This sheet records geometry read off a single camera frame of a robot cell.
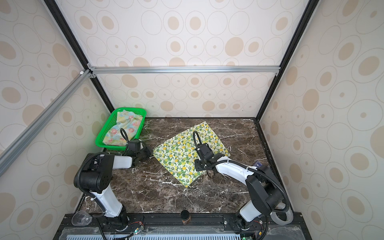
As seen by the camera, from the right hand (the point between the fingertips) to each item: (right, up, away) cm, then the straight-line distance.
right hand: (198, 164), depth 90 cm
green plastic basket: (-63, +24, +17) cm, 70 cm away
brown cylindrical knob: (-7, -20, -21) cm, 30 cm away
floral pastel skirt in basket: (-52, +28, +23) cm, 64 cm away
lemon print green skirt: (-13, +4, +10) cm, 17 cm away
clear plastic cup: (-59, -24, -15) cm, 66 cm away
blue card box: (+37, -1, +4) cm, 37 cm away
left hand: (-27, +10, +9) cm, 31 cm away
